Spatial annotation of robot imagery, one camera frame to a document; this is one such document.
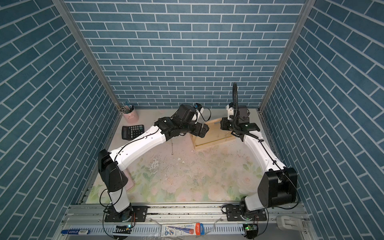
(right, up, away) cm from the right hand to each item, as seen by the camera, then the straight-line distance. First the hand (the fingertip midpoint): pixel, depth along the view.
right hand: (223, 121), depth 85 cm
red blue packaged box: (-22, -51, -16) cm, 57 cm away
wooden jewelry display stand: (-3, -10, +17) cm, 20 cm away
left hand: (-10, -3, -7) cm, 13 cm away
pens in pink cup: (-65, +9, +20) cm, 69 cm away
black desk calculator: (-63, -8, +18) cm, 66 cm away
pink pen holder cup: (-62, +3, +21) cm, 66 cm away
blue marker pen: (-70, -51, -17) cm, 88 cm away
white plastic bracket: (+29, -48, -15) cm, 58 cm away
